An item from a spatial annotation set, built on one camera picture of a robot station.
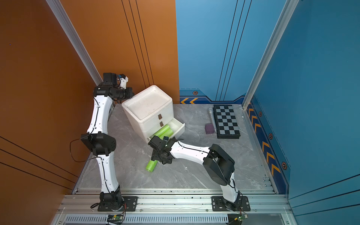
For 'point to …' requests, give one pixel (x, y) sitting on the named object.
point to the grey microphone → (210, 111)
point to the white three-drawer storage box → (150, 112)
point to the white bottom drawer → (177, 128)
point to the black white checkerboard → (226, 123)
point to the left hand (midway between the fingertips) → (135, 91)
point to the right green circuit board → (239, 218)
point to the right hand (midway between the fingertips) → (157, 159)
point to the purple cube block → (209, 128)
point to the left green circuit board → (115, 217)
